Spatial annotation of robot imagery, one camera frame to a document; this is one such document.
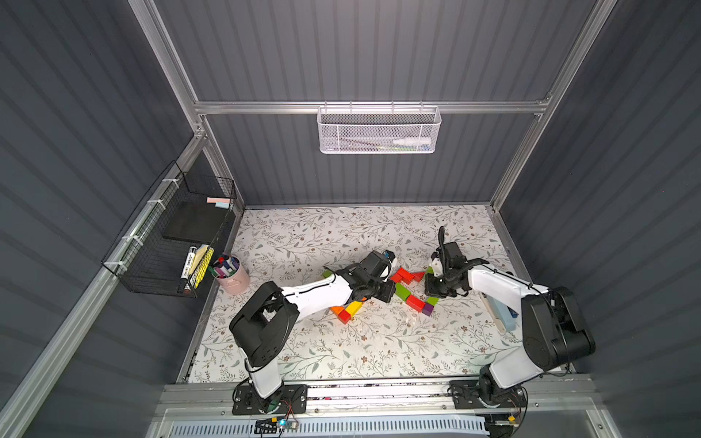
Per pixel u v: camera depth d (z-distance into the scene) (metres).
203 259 0.62
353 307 0.89
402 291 0.93
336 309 0.88
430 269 0.86
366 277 0.69
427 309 0.88
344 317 0.87
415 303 0.91
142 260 0.66
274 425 0.71
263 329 0.47
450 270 0.72
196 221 0.79
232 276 0.87
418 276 0.97
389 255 0.79
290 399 0.73
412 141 0.93
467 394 0.74
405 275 0.96
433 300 0.90
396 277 0.96
